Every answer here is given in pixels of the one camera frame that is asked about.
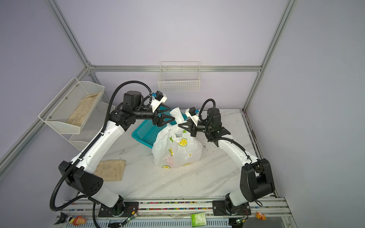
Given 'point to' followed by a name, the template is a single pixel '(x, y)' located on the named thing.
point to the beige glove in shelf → (80, 113)
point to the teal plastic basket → (145, 131)
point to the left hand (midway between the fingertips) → (170, 113)
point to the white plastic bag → (174, 146)
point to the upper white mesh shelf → (69, 111)
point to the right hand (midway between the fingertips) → (179, 125)
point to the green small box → (198, 219)
